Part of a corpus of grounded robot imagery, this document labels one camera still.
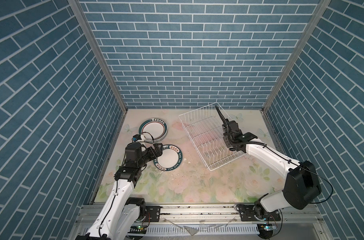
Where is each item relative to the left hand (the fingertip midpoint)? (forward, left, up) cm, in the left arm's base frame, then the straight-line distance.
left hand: (157, 146), depth 80 cm
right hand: (+8, -43, -1) cm, 44 cm away
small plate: (-1, -6, -15) cm, 16 cm away
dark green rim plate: (+23, +7, -13) cm, 27 cm away
